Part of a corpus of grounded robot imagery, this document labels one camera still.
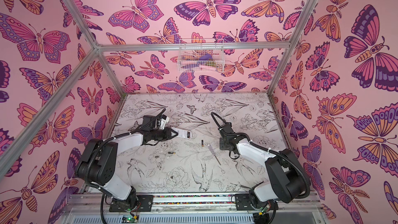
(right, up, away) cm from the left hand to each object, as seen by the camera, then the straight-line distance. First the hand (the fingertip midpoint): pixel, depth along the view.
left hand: (177, 132), depth 91 cm
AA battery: (+14, -7, +4) cm, 16 cm away
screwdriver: (+21, -12, -1) cm, 24 cm away
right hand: (+28, -5, 0) cm, 29 cm away
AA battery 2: (-3, -11, -1) cm, 12 cm away
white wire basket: (+14, +47, +6) cm, 50 cm away
